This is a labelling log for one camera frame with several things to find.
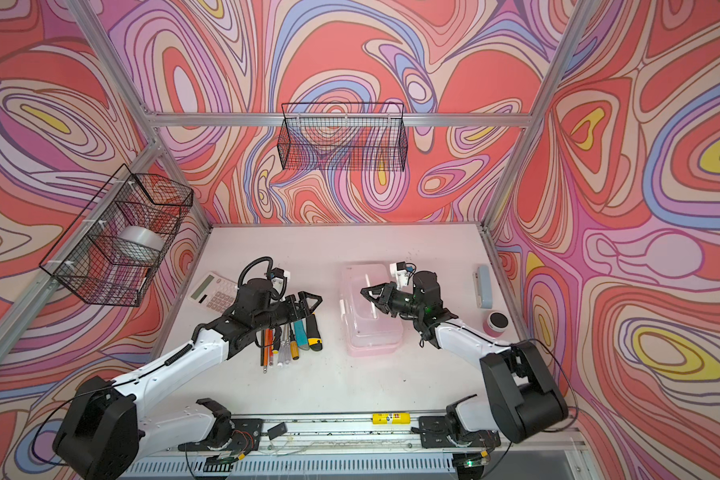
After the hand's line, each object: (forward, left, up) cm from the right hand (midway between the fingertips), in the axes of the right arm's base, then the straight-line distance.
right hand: (364, 298), depth 81 cm
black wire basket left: (+7, +63, +15) cm, 66 cm away
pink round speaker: (-4, -39, -11) cm, 41 cm away
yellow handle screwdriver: (-7, +21, -15) cm, 27 cm away
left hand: (0, +13, 0) cm, 13 cm away
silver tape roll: (+9, +55, +18) cm, 59 cm away
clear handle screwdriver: (-10, +24, -15) cm, 30 cm away
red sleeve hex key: (-7, +28, -13) cm, 32 cm away
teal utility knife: (-3, +20, -15) cm, 25 cm away
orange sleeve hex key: (-8, +29, -14) cm, 34 cm away
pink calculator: (+12, +50, -12) cm, 53 cm away
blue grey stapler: (+9, -39, -13) cm, 42 cm away
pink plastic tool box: (-8, -1, -4) cm, 9 cm away
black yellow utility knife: (-6, +15, -15) cm, 22 cm away
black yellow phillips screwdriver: (-5, +27, -14) cm, 30 cm away
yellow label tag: (-27, -6, -14) cm, 31 cm away
